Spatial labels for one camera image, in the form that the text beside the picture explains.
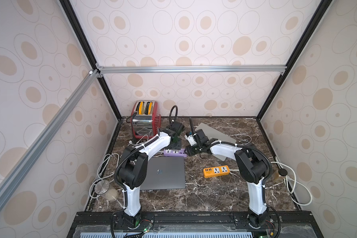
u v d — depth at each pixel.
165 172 0.90
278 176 0.81
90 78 0.84
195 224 0.73
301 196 0.81
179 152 0.97
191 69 0.92
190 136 0.89
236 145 0.58
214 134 1.11
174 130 0.74
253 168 0.53
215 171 0.88
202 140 0.78
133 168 0.50
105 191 0.70
